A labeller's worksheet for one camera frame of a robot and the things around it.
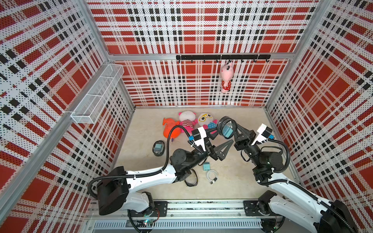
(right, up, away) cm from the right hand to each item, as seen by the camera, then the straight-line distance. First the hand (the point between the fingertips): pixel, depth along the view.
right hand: (233, 124), depth 60 cm
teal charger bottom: (-9, -26, +26) cm, 38 cm away
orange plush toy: (-36, -1, +45) cm, 57 cm away
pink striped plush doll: (-22, +2, +44) cm, 49 cm away
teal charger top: (-41, -17, +36) cm, 57 cm away
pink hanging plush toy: (+4, +32, +30) cm, 44 cm away
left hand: (-3, -4, -5) cm, 7 cm away
